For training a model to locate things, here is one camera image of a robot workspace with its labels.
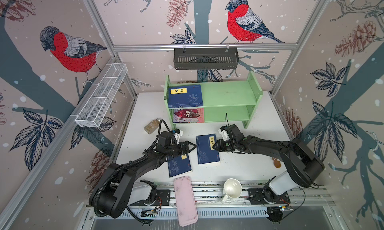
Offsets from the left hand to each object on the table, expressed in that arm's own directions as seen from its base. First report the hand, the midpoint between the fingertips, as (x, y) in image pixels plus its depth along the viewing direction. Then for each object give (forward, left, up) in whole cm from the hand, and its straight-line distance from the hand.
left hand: (192, 148), depth 82 cm
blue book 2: (-1, -9, -7) cm, 11 cm away
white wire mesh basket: (+22, +49, +22) cm, 58 cm away
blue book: (-7, +8, -7) cm, 13 cm away
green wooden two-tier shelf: (+18, -20, +19) cm, 33 cm away
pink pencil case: (-27, +2, -5) cm, 27 cm away
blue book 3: (+21, +4, +20) cm, 29 cm away
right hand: (+3, -13, -6) cm, 15 cm away
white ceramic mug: (-19, -21, -7) cm, 29 cm away
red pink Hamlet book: (+20, +2, +4) cm, 21 cm away
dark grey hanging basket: (+58, -10, +21) cm, 63 cm away
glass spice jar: (+17, +26, -3) cm, 32 cm away
